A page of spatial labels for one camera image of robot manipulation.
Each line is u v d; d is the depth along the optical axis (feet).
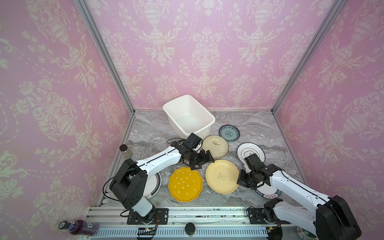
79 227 2.14
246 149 3.21
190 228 2.08
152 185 2.73
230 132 3.50
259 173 2.04
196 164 2.45
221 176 2.86
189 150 2.22
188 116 3.82
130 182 1.44
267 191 2.64
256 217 2.39
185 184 2.75
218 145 3.28
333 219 1.28
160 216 2.45
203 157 2.40
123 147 2.89
